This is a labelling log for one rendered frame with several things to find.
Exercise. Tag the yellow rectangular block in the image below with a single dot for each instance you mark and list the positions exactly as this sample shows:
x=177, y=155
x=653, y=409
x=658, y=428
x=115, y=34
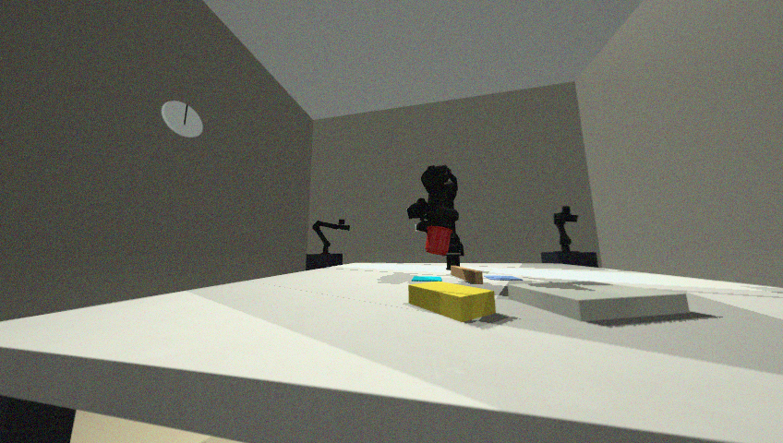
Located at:
x=455, y=301

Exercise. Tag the red cup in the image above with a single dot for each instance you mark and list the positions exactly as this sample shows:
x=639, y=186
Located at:
x=438, y=240

